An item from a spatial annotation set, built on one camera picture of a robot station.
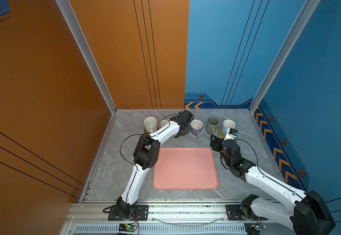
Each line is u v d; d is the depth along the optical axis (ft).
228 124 3.28
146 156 1.93
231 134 2.28
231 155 2.01
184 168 3.03
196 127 3.38
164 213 2.48
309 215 1.29
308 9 2.29
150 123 3.36
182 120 2.63
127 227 2.32
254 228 2.29
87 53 2.84
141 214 2.42
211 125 3.18
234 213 2.38
